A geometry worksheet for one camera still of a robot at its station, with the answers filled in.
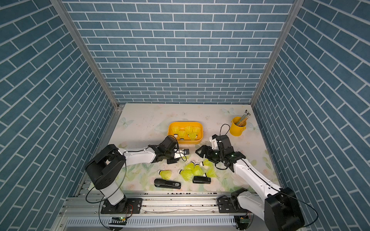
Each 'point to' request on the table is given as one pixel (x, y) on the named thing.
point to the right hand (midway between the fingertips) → (201, 154)
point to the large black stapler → (164, 183)
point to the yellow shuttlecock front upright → (198, 171)
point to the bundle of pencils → (245, 116)
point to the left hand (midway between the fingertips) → (181, 154)
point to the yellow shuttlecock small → (190, 166)
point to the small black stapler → (201, 179)
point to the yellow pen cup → (236, 130)
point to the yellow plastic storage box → (187, 140)
